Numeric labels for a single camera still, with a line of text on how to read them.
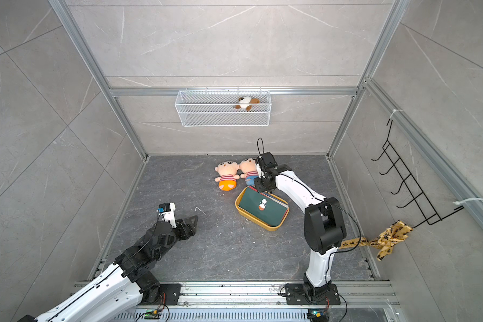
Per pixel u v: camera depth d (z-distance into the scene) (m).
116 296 0.58
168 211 0.68
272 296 0.74
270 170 0.68
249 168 1.05
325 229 0.48
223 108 1.01
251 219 0.89
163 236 0.57
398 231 0.66
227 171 1.04
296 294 0.73
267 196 0.95
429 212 0.60
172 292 0.73
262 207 0.92
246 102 0.87
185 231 0.67
